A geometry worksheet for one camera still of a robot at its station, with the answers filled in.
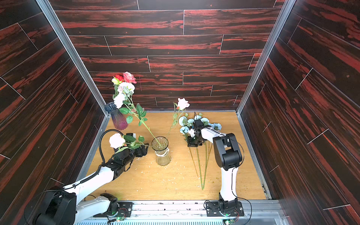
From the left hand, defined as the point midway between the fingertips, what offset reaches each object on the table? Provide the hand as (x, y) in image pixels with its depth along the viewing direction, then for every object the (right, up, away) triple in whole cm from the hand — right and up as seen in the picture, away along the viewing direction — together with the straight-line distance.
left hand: (145, 144), depth 86 cm
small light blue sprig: (+26, +8, +17) cm, 32 cm away
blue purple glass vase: (-23, +15, +15) cm, 32 cm away
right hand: (+31, -2, +15) cm, 34 cm away
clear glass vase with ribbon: (+10, +1, -6) cm, 12 cm away
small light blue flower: (+51, +10, +18) cm, 55 cm away
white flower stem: (+35, -13, +5) cm, 38 cm away
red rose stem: (-21, +37, +7) cm, 43 cm away
